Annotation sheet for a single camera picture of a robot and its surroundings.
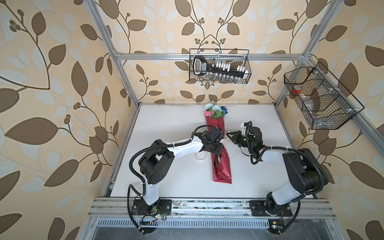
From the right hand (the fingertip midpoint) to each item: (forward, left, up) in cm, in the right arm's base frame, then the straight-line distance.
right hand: (226, 134), depth 90 cm
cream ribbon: (-8, +15, -10) cm, 20 cm away
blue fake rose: (+26, -3, -5) cm, 26 cm away
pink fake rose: (+21, +10, -4) cm, 24 cm away
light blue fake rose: (+24, +3, -5) cm, 24 cm away
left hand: (-8, +4, -3) cm, 9 cm away
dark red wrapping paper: (-16, +4, -7) cm, 18 cm away
